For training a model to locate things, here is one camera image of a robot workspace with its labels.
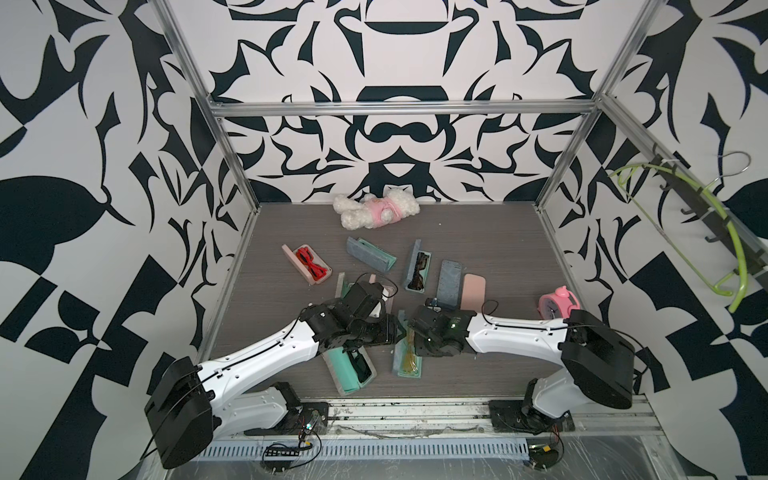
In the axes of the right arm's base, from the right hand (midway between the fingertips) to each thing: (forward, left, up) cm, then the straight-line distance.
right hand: (415, 343), depth 85 cm
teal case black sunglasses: (-7, +18, +1) cm, 19 cm away
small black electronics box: (-25, -28, -4) cm, 38 cm away
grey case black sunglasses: (+24, -2, +1) cm, 24 cm away
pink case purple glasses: (+17, +8, -1) cm, 18 cm away
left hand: (0, +5, +12) cm, 13 cm away
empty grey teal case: (+27, +13, +6) cm, 30 cm away
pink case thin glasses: (+15, -19, 0) cm, 24 cm away
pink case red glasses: (+27, +34, +1) cm, 43 cm away
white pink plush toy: (+43, +12, +9) cm, 45 cm away
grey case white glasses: (+16, -11, +1) cm, 20 cm away
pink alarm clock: (+7, -39, +8) cm, 41 cm away
